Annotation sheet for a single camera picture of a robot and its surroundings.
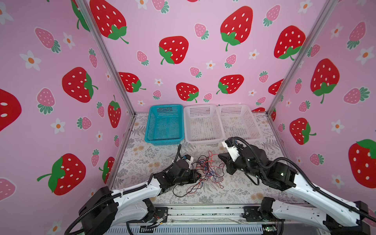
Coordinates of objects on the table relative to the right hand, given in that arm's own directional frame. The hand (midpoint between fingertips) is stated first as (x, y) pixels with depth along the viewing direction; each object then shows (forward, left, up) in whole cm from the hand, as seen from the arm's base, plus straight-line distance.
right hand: (218, 154), depth 66 cm
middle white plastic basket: (+42, +10, -27) cm, 51 cm away
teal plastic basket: (+38, +39, -27) cm, 61 cm away
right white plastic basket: (+49, -18, -27) cm, 59 cm away
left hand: (-4, +7, -18) cm, 20 cm away
